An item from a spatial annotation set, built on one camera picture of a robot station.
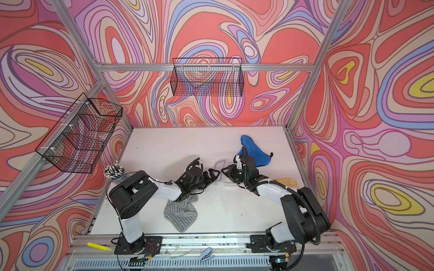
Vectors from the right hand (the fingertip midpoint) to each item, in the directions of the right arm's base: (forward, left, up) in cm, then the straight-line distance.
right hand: (222, 175), depth 87 cm
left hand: (0, +1, -3) cm, 3 cm away
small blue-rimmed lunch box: (+9, +2, -5) cm, 10 cm away
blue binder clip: (-34, +9, -7) cm, 35 cm away
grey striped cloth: (-18, +21, -3) cm, 28 cm away
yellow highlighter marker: (-30, +56, -7) cm, 64 cm away
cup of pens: (-2, +51, +11) cm, 52 cm away
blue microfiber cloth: (+15, -24, -5) cm, 28 cm away
